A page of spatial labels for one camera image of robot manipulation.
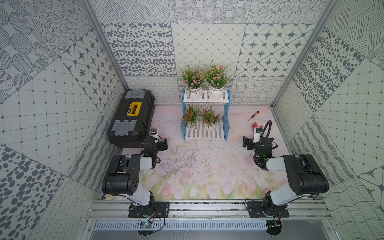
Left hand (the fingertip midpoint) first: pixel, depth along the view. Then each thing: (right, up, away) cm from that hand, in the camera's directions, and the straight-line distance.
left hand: (162, 138), depth 95 cm
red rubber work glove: (+64, +8, +9) cm, 65 cm away
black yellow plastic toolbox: (-17, +12, -6) cm, 22 cm away
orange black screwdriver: (+70, +16, +23) cm, 75 cm away
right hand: (+58, 0, +1) cm, 58 cm away
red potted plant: (+30, +13, -4) cm, 33 cm away
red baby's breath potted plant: (+19, +14, -4) cm, 23 cm away
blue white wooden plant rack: (+39, +3, +6) cm, 40 cm away
